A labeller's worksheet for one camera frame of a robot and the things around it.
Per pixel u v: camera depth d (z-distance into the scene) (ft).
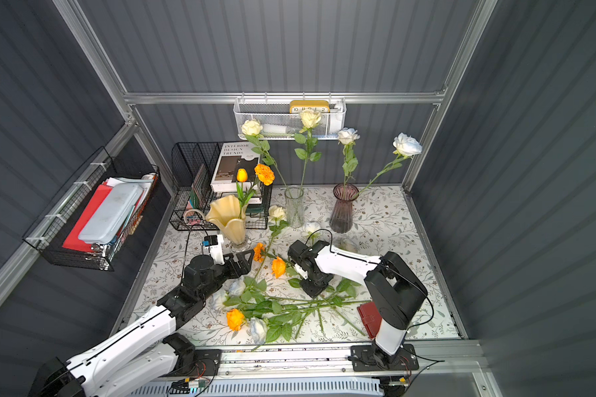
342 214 3.54
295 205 3.17
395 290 1.52
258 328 2.47
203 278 1.99
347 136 2.77
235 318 2.58
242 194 2.75
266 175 2.53
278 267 2.92
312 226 3.26
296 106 2.86
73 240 2.21
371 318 2.63
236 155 3.26
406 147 2.37
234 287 2.73
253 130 2.65
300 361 2.48
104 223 2.20
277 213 3.45
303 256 2.30
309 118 2.57
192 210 3.38
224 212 2.93
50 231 2.00
